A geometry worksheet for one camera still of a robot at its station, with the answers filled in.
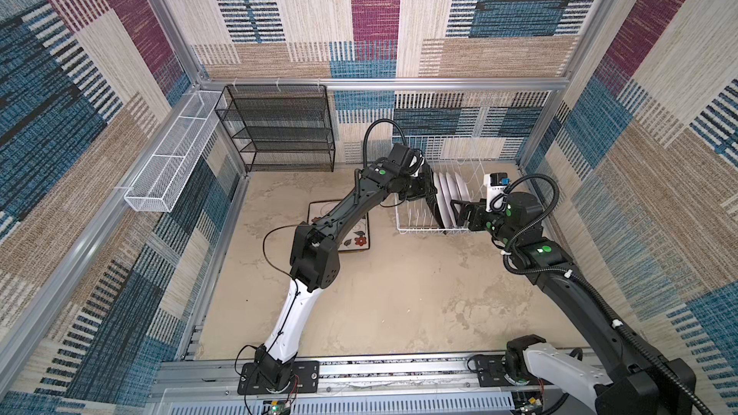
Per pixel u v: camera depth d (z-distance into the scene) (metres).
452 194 0.89
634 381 0.39
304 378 0.73
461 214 0.70
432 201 0.88
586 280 0.89
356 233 0.97
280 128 1.10
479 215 0.68
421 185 0.79
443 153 1.22
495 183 0.66
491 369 0.73
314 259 0.56
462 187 0.93
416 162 0.76
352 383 0.73
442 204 0.89
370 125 0.80
